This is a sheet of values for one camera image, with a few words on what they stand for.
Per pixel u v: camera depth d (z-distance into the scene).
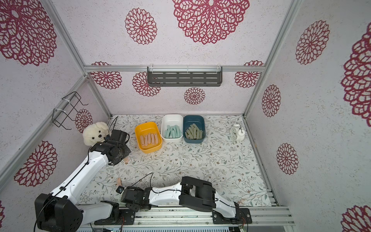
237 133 0.97
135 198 0.61
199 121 1.13
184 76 0.96
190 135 1.06
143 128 1.10
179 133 1.07
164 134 1.07
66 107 0.77
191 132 1.07
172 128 1.10
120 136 0.64
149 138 1.05
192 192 0.52
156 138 1.04
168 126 1.12
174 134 1.06
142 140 1.03
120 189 0.69
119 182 0.85
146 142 1.03
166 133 1.07
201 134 1.06
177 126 1.12
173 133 1.06
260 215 0.76
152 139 1.04
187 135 1.07
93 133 0.85
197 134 1.06
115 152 0.58
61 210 0.38
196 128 1.09
